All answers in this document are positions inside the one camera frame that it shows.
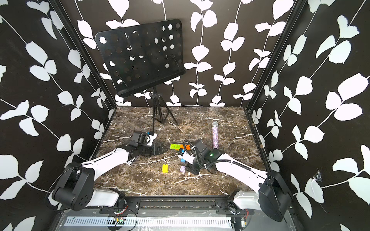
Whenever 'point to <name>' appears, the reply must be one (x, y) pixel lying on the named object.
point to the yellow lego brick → (165, 169)
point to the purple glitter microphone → (215, 136)
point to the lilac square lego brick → (182, 169)
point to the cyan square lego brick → (182, 160)
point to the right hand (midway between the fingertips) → (187, 163)
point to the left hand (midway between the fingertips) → (163, 148)
